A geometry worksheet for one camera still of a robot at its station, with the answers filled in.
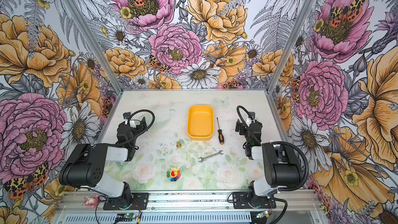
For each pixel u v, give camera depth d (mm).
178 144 916
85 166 458
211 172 831
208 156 893
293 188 437
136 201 730
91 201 715
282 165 466
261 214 715
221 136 941
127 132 724
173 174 812
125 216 710
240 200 742
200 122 1057
